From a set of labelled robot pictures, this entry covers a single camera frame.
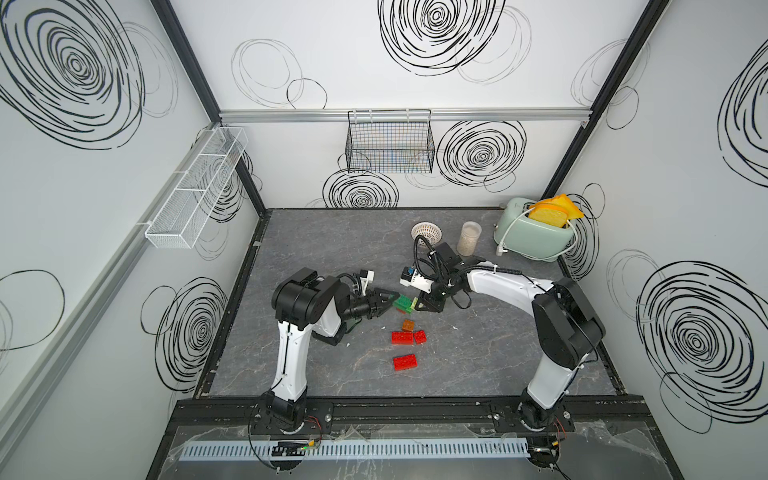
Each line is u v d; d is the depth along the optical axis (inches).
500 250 40.0
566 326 18.7
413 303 34.0
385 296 34.2
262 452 27.3
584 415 29.3
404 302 34.8
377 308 32.7
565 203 36.5
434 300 31.2
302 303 22.1
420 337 34.1
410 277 31.1
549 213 35.9
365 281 35.3
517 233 37.9
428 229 42.7
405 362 31.8
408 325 35.0
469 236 39.4
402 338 33.5
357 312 33.2
